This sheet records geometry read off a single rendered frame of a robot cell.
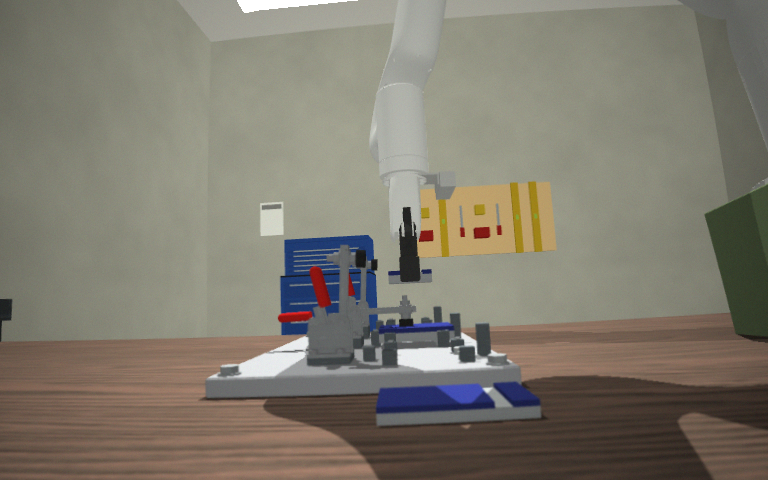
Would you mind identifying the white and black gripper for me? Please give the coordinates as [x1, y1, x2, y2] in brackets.
[383, 174, 427, 282]

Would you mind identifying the blue metal plate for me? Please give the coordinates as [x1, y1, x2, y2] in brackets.
[379, 322, 455, 343]

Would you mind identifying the blue rectangular block with white slot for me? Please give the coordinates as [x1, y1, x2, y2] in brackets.
[388, 269, 432, 284]

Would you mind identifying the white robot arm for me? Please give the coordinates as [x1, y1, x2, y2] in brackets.
[369, 0, 768, 200]

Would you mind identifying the blue rectangular block with white band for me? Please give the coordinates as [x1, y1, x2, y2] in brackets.
[376, 382, 541, 426]

